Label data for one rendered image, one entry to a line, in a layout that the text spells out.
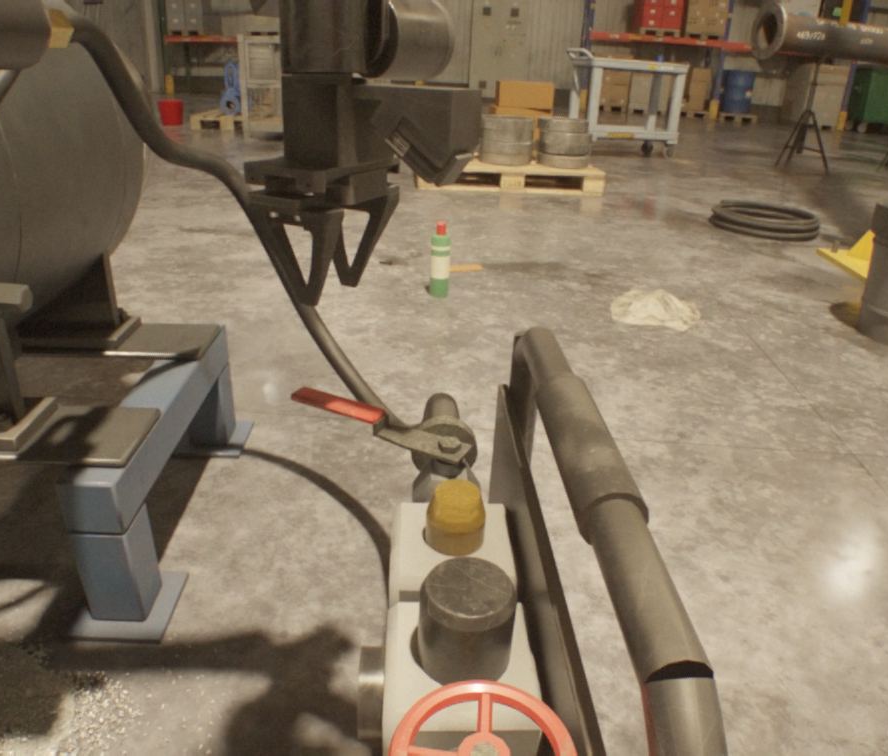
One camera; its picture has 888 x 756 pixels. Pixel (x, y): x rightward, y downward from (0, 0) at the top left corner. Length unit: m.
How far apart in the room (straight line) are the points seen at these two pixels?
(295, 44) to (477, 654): 0.37
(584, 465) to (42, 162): 0.83
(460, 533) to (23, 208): 0.72
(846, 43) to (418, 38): 6.97
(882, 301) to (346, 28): 2.20
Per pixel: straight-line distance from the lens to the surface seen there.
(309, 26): 0.46
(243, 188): 1.07
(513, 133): 4.50
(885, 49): 7.69
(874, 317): 2.52
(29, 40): 0.70
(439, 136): 0.41
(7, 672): 1.07
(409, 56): 0.50
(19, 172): 0.95
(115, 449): 0.97
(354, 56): 0.46
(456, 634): 0.32
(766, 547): 1.30
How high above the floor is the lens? 0.74
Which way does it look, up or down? 26 degrees down
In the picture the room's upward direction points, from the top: 3 degrees clockwise
